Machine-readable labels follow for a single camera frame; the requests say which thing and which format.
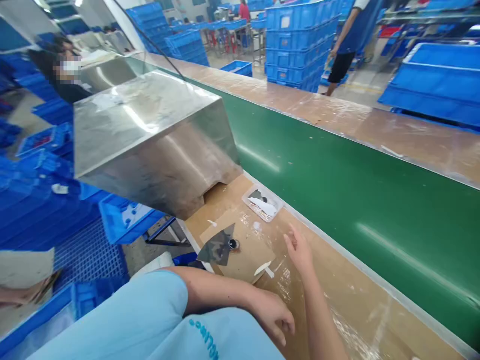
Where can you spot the person's left hand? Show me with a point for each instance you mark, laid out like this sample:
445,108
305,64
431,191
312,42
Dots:
268,309

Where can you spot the person's right hand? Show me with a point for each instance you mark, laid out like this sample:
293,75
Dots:
302,255

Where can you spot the person's left fingers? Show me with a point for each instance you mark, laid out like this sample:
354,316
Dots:
282,330

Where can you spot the white strip piece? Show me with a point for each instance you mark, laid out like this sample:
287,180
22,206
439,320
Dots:
263,268

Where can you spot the brown cardboard sheet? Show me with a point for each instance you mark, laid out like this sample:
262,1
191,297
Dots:
251,255

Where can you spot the small black round object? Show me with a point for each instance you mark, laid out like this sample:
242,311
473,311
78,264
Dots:
235,244

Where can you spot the grey triangular film piece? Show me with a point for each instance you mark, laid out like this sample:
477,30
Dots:
217,245

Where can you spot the clear plastic tray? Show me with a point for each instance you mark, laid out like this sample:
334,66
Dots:
275,213

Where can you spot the white shaped pieces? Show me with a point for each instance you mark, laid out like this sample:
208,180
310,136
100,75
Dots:
264,207

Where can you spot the person's body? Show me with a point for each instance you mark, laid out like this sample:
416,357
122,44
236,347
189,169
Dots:
142,322

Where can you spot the green conveyor belt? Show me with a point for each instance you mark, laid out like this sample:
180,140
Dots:
356,195

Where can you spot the blue crate with white parts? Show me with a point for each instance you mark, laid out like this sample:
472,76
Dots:
127,221

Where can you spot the large stainless steel hood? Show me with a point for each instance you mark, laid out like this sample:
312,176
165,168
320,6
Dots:
150,138

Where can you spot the empty blue crate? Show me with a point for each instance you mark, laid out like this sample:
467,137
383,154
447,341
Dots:
45,318

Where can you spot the folded brown cardboard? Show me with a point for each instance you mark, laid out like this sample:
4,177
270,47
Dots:
26,273

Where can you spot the single low blue crate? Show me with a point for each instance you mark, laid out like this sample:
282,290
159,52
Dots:
237,68

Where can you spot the pile of blue crates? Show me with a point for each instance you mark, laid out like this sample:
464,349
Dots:
41,210

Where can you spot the tall stack of blue crates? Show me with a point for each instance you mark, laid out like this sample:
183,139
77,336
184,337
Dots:
298,41

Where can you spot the wide stack of blue bins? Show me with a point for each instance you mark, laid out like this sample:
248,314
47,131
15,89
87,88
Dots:
438,82

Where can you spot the short stack of blue crates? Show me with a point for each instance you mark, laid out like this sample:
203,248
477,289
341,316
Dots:
187,47

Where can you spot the blue crate with red parts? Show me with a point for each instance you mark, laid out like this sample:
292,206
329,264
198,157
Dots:
45,140

